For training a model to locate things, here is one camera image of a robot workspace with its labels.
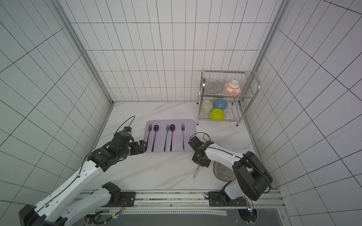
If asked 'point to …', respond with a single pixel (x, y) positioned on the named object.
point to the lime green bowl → (217, 114)
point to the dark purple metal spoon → (156, 128)
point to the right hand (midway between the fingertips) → (193, 162)
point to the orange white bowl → (233, 87)
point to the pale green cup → (207, 106)
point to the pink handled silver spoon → (197, 170)
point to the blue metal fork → (167, 130)
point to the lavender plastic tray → (169, 135)
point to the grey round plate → (213, 87)
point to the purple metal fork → (149, 129)
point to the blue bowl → (220, 103)
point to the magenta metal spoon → (172, 129)
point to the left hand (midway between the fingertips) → (137, 148)
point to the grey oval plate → (223, 173)
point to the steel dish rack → (226, 96)
